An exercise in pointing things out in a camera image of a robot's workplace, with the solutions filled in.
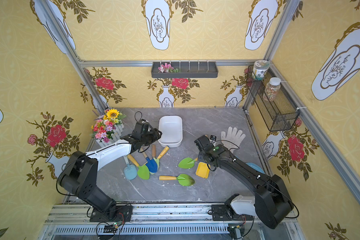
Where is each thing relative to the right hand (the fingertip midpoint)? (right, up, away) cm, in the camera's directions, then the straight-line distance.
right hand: (206, 155), depth 86 cm
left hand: (-31, +12, +7) cm, 34 cm away
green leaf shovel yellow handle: (-11, -6, +6) cm, 13 cm away
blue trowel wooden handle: (-33, -6, +3) cm, 33 cm away
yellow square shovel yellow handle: (-3, -7, -5) cm, 9 cm away
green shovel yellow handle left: (-37, -10, +1) cm, 38 cm away
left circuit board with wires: (-48, -33, -13) cm, 60 cm away
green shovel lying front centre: (-13, -13, -3) cm, 19 cm away
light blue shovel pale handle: (-44, -10, +2) cm, 45 cm away
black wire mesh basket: (+38, +23, -6) cm, 45 cm away
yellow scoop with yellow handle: (-25, +1, +7) cm, 26 cm away
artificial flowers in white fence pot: (-58, +16, +2) cm, 60 cm away
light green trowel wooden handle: (-31, -1, +6) cm, 32 cm away
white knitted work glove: (+21, +7, +15) cm, 26 cm away
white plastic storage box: (-22, +15, +28) cm, 39 cm away
